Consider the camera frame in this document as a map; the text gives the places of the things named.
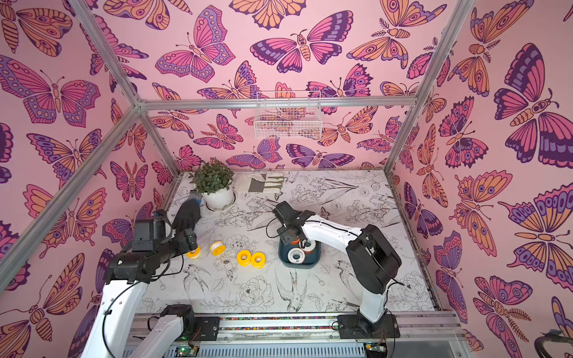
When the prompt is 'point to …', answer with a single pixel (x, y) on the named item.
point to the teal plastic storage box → (311, 259)
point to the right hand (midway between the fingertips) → (288, 231)
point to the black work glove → (186, 215)
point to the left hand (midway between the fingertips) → (187, 235)
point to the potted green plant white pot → (214, 180)
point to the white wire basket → (288, 123)
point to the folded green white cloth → (254, 182)
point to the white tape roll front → (296, 251)
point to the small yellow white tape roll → (218, 248)
